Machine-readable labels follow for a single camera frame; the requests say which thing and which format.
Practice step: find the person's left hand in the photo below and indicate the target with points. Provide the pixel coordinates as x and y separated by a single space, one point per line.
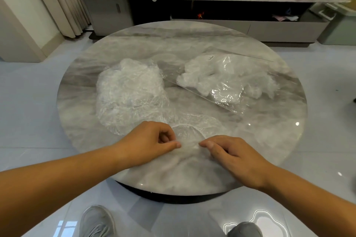
143 145

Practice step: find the person's right hand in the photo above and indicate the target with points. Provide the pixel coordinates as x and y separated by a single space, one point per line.
239 159

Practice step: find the pile of clear plastic caps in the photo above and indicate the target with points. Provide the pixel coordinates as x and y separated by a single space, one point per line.
131 95

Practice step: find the single clear plastic cover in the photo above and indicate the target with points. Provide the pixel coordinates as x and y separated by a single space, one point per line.
192 126

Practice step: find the clear plastic bag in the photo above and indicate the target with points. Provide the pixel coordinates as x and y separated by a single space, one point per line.
236 81

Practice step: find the clear bag of caps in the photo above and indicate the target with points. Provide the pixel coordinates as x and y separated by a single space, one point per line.
228 78

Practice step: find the person's right forearm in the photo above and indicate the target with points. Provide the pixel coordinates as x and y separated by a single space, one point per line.
314 206

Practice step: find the person's left forearm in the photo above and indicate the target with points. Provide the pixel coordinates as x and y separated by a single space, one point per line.
53 189

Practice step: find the green storage bin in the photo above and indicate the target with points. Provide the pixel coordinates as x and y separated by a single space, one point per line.
339 27

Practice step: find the black table base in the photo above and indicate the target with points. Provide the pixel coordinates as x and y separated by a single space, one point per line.
167 195

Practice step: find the grey sneaker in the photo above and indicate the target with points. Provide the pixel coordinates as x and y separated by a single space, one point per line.
245 229
95 222

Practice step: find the long grey low cabinet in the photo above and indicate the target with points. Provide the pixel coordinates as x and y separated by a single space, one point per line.
105 14

